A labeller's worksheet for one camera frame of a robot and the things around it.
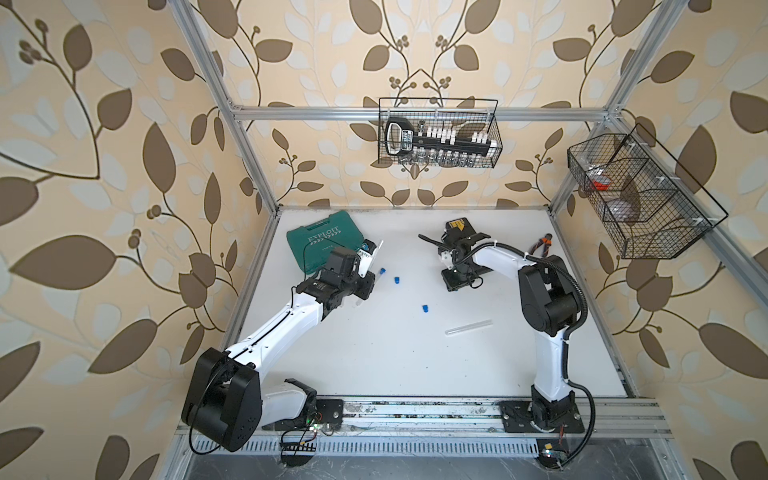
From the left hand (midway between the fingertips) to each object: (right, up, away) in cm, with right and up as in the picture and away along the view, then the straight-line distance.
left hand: (366, 270), depth 84 cm
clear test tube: (-3, -11, +10) cm, 16 cm away
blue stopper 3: (+18, -13, +9) cm, 24 cm away
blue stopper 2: (+9, -5, +16) cm, 19 cm away
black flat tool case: (+32, +13, +28) cm, 44 cm away
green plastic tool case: (-22, +6, +20) cm, 31 cm away
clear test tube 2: (+30, -18, +5) cm, 35 cm away
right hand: (+28, -7, +14) cm, 32 cm away
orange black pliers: (+64, +8, +25) cm, 69 cm away
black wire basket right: (+72, +16, -10) cm, 74 cm away
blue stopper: (+4, -2, +18) cm, 18 cm away
